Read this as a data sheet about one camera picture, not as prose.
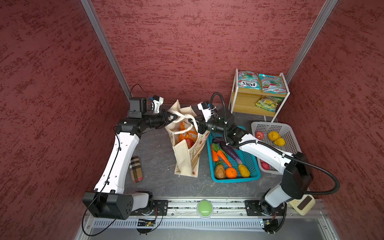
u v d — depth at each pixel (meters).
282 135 0.97
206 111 0.64
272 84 0.83
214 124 0.64
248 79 0.86
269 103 0.97
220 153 0.92
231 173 0.81
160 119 0.62
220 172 0.81
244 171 0.82
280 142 0.95
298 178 0.43
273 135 0.97
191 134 0.87
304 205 0.74
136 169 0.84
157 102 0.65
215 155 0.90
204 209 0.73
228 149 0.89
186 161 0.80
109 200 0.37
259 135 0.97
